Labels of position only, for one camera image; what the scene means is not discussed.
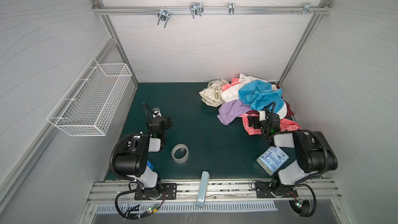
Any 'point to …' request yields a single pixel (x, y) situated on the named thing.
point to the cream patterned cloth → (212, 95)
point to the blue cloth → (258, 94)
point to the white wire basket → (88, 107)
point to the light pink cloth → (233, 81)
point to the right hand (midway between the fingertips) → (259, 112)
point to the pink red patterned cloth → (285, 124)
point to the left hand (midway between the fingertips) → (162, 114)
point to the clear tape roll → (180, 153)
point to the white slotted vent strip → (241, 207)
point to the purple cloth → (229, 111)
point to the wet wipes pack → (272, 159)
